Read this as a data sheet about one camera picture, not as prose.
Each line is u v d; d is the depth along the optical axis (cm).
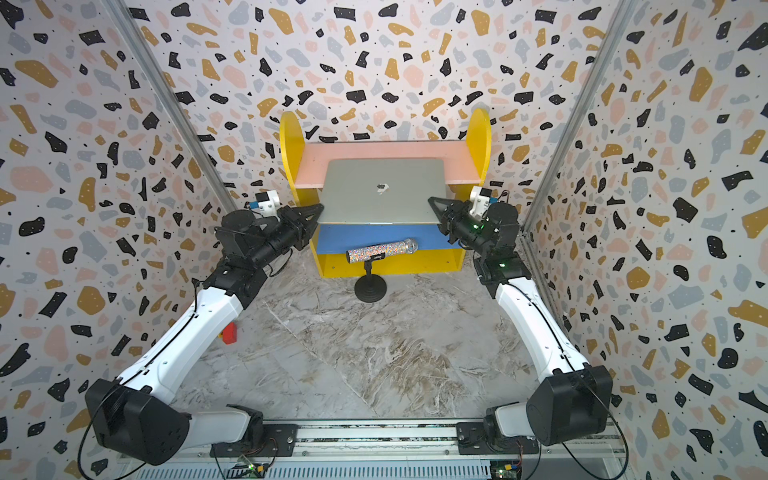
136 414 38
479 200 67
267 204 66
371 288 101
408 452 73
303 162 83
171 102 84
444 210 66
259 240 56
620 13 72
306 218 67
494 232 53
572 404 40
